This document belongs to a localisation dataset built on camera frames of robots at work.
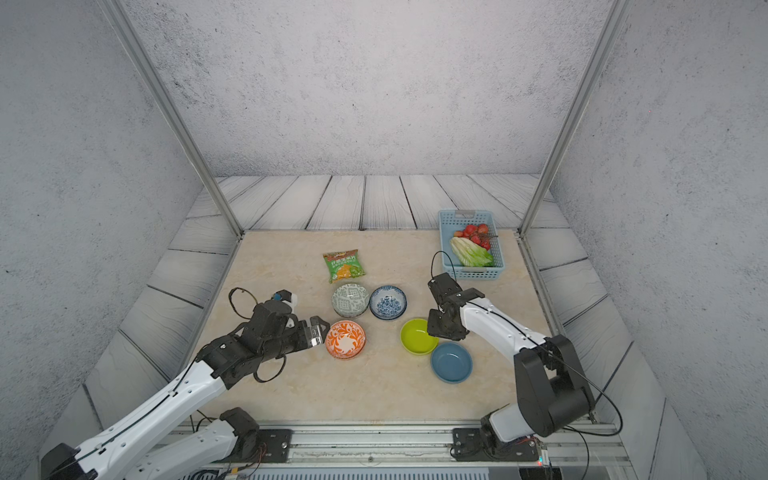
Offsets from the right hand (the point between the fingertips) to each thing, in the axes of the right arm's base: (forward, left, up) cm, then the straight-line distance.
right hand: (404, 325), depth 79 cm
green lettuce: (+31, -23, -7) cm, 39 cm away
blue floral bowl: (+14, +5, -11) cm, 18 cm away
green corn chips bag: (+28, +21, -9) cm, 36 cm away
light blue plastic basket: (+50, -20, -10) cm, 55 cm away
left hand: (-2, +18, -5) cm, 19 cm away
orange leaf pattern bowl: (+1, +17, -11) cm, 21 cm away
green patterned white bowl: (+14, +17, -10) cm, 24 cm away
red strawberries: (+43, -28, -10) cm, 53 cm away
